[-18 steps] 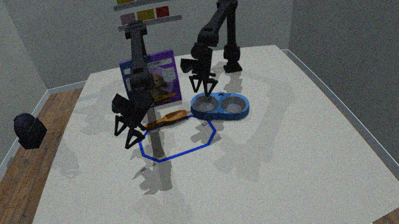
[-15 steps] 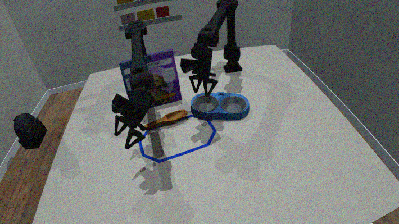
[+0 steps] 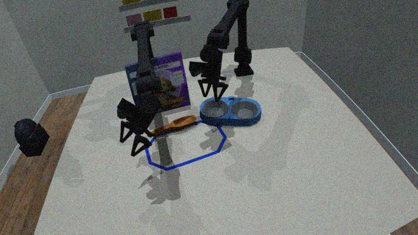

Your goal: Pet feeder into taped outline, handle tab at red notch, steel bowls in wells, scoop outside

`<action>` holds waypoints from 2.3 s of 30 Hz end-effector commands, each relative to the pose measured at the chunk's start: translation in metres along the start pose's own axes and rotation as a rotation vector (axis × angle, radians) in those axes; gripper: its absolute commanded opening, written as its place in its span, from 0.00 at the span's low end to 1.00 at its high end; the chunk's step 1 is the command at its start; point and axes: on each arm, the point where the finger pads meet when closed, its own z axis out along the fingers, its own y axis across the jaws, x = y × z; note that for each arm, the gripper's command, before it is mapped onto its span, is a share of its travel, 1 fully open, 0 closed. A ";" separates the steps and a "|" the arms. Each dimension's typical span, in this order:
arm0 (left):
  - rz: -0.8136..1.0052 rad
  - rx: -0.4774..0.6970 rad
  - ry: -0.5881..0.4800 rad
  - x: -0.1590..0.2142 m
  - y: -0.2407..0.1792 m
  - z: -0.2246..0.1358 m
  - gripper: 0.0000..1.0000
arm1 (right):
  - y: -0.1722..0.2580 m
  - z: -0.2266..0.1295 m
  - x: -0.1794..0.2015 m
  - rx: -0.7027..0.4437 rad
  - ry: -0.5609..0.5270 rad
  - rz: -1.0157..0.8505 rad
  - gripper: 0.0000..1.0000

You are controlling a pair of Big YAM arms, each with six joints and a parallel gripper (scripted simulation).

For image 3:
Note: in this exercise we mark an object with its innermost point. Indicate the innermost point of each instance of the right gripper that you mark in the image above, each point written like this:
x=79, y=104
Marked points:
x=137, y=131

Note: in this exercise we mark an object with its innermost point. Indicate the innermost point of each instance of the purple dry dog food bag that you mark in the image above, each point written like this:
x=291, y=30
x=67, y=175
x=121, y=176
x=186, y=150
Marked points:
x=170, y=68

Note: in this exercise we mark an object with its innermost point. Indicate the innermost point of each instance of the grey metal bowl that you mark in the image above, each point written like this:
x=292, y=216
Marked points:
x=215, y=109
x=245, y=109

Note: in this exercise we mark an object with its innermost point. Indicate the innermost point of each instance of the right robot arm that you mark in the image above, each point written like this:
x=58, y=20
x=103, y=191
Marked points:
x=147, y=84

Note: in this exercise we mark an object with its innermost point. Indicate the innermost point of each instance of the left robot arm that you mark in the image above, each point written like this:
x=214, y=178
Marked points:
x=218, y=38

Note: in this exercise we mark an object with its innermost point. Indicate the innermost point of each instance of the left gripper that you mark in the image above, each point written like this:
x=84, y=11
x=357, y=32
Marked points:
x=211, y=80

